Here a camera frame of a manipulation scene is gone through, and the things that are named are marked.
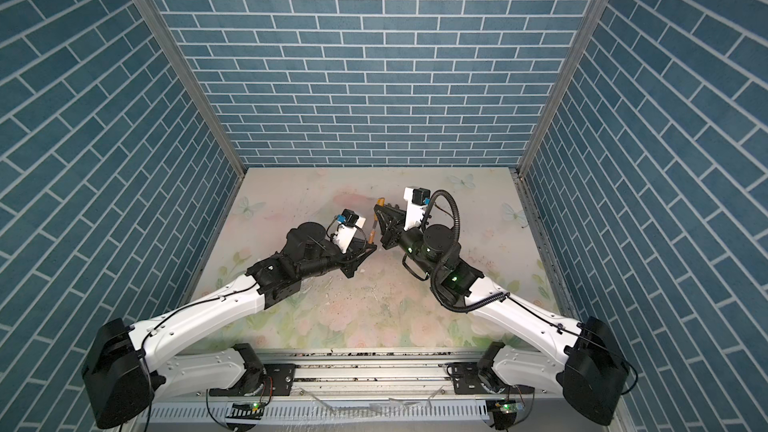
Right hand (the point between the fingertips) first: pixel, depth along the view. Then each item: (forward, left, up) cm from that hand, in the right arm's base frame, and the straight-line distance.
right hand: (372, 206), depth 68 cm
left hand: (-4, 0, -11) cm, 12 cm away
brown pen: (-4, 0, -7) cm, 8 cm away
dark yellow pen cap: (+1, -2, +1) cm, 2 cm away
